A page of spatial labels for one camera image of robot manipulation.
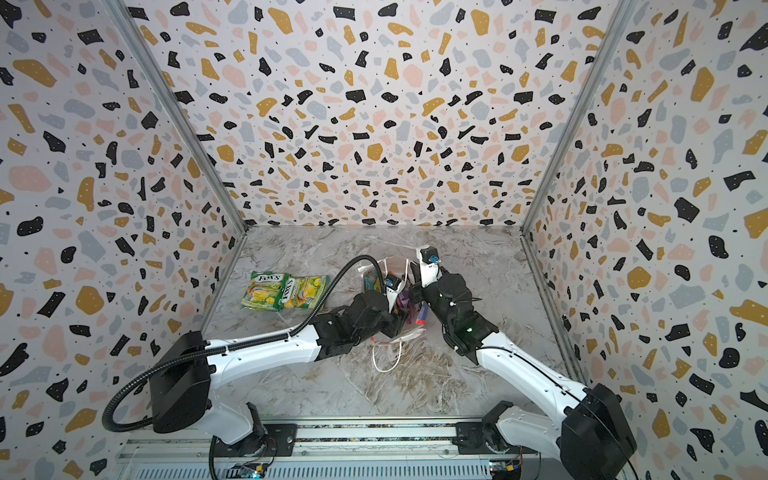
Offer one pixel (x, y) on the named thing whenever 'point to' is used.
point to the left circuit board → (247, 470)
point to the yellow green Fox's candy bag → (289, 291)
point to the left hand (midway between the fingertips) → (404, 302)
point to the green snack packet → (264, 290)
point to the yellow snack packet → (371, 283)
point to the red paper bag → (400, 274)
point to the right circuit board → (505, 467)
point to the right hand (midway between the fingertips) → (410, 259)
